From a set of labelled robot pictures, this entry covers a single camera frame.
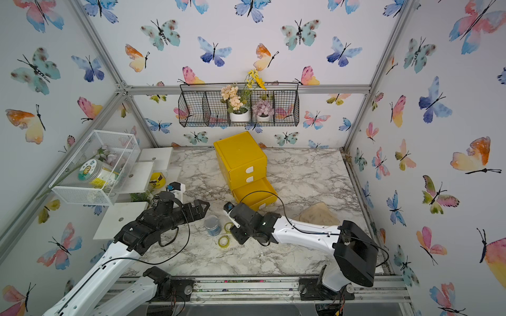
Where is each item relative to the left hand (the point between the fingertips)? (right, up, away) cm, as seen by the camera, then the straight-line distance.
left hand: (203, 205), depth 75 cm
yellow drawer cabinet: (+15, +16, +10) cm, 24 cm away
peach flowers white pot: (+11, +40, +16) cm, 44 cm away
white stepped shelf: (-31, -1, +4) cm, 32 cm away
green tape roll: (+6, -18, +10) cm, 21 cm away
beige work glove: (+49, -7, +18) cm, 53 cm away
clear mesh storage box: (-36, +21, +4) cm, 42 cm away
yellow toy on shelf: (-28, +8, +21) cm, 36 cm away
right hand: (+13, -8, +4) cm, 15 cm away
